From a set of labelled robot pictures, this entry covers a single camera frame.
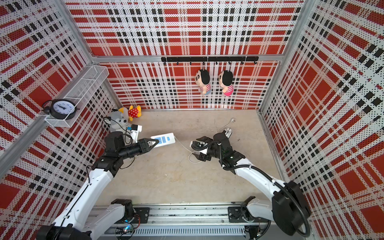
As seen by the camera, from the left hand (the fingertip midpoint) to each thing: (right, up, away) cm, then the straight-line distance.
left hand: (159, 142), depth 75 cm
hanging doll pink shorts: (+37, +37, +19) cm, 56 cm away
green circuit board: (-13, -41, -5) cm, 44 cm away
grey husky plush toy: (-31, +11, +18) cm, 38 cm away
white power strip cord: (+45, +12, +38) cm, 60 cm away
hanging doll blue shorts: (+22, +38, +16) cm, 46 cm away
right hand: (+21, -2, +6) cm, 21 cm away
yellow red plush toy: (-31, +18, +40) cm, 53 cm away
